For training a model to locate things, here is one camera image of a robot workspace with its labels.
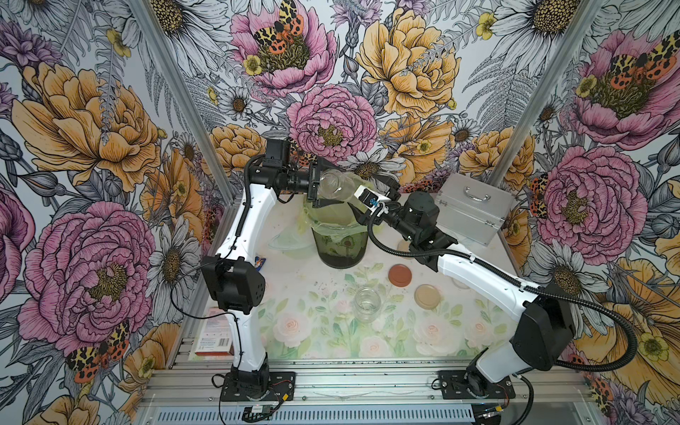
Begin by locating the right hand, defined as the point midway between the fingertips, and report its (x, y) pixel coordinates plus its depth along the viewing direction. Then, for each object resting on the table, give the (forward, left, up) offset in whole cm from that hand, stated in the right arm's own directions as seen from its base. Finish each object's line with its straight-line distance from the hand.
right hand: (361, 189), depth 74 cm
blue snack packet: (-2, +37, -32) cm, 49 cm away
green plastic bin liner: (-4, +7, -8) cm, 12 cm away
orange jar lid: (-7, -14, -36) cm, 39 cm away
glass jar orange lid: (-17, -2, -35) cm, 39 cm away
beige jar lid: (-15, -22, -37) cm, 46 cm away
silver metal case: (+11, -41, -22) cm, 48 cm away
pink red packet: (-28, +44, -32) cm, 61 cm away
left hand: (-1, +5, +3) cm, 6 cm away
